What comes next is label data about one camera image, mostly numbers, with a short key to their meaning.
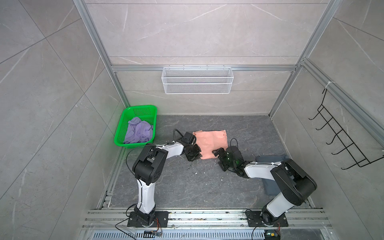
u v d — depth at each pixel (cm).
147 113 118
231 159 73
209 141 101
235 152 71
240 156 71
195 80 101
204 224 73
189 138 80
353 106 60
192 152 84
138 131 104
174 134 93
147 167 52
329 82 70
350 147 63
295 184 46
